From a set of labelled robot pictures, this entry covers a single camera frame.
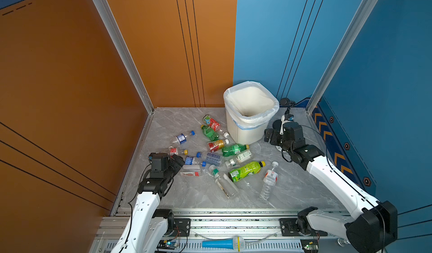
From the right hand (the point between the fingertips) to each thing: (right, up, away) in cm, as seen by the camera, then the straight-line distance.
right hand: (271, 132), depth 81 cm
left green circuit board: (-48, -47, -10) cm, 69 cm away
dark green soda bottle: (-31, -3, +23) cm, 39 cm away
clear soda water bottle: (-29, -15, +8) cm, 34 cm away
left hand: (-45, -14, +2) cm, 48 cm away
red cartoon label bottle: (-33, +6, +26) cm, 42 cm away
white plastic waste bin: (-7, +14, +21) cm, 26 cm away
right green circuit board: (+14, -48, -10) cm, 51 cm away
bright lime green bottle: (-8, -19, +4) cm, 21 cm away
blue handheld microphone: (-18, -44, -15) cm, 50 cm away
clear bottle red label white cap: (0, -24, +2) cm, 24 cm away
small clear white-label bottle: (-14, -14, +8) cm, 22 cm away
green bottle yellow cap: (-17, -11, +13) cm, 24 cm away
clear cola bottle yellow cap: (-50, -11, +11) cm, 53 cm away
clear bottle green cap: (-21, -27, +2) cm, 35 cm away
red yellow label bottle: (-28, -9, +14) cm, 32 cm away
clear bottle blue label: (-40, -16, +8) cm, 44 cm away
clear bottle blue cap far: (-48, -5, +17) cm, 51 cm away
